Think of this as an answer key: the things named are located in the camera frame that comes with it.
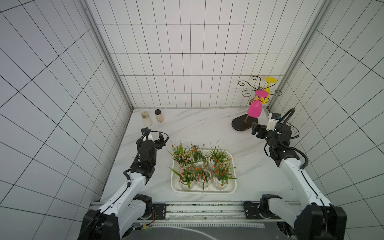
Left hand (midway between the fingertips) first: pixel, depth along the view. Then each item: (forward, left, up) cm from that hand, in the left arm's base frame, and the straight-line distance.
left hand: (151, 135), depth 84 cm
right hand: (+5, -63, +7) cm, 63 cm away
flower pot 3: (-23, -30, -2) cm, 38 cm away
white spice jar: (+21, +10, -12) cm, 26 cm away
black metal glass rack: (+23, -63, -15) cm, 69 cm away
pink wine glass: (+19, -63, +4) cm, 66 cm away
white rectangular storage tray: (-24, -44, -14) cm, 52 cm away
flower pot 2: (-11, -38, -3) cm, 40 cm away
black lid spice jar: (+24, +1, -10) cm, 26 cm away
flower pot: (-23, -22, -1) cm, 32 cm away
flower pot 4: (-18, -40, -8) cm, 45 cm away
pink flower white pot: (-11, -18, -2) cm, 21 cm away
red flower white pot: (-10, -27, -7) cm, 30 cm away
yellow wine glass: (+33, -72, +15) cm, 81 cm away
